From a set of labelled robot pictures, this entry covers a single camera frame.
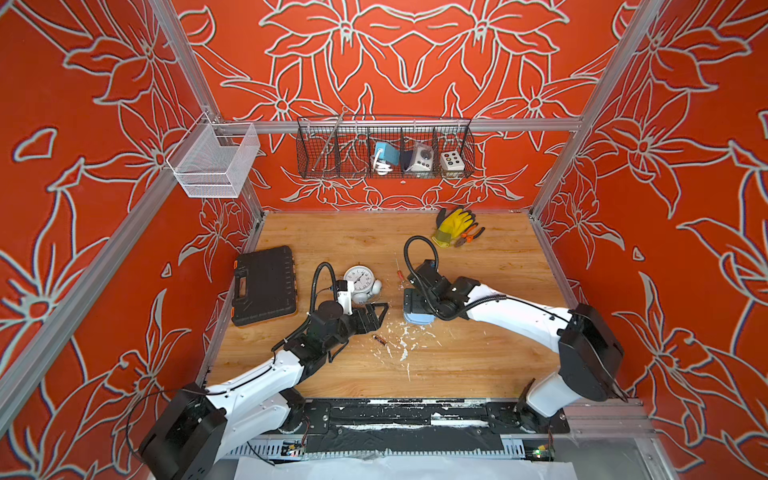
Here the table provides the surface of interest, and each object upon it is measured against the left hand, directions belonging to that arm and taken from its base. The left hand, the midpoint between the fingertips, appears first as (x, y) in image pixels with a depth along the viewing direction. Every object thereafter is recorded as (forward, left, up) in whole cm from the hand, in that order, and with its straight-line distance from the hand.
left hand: (380, 308), depth 80 cm
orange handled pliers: (+37, -31, -10) cm, 49 cm away
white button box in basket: (+45, -20, +18) cm, 52 cm away
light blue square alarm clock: (-1, -11, -3) cm, 11 cm away
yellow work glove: (+41, -25, -10) cm, 49 cm away
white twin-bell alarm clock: (+13, +6, -8) cm, 16 cm away
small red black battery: (-4, 0, -11) cm, 12 cm away
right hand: (+4, -8, -3) cm, 10 cm away
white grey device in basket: (+41, -10, +20) cm, 47 cm away
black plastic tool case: (+8, +37, -6) cm, 39 cm away
